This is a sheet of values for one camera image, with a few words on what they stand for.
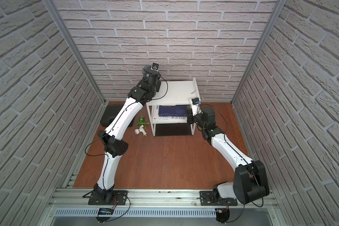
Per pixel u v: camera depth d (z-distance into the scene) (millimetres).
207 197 740
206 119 611
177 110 881
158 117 854
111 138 530
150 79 614
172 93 767
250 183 438
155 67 669
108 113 1066
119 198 735
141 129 994
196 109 710
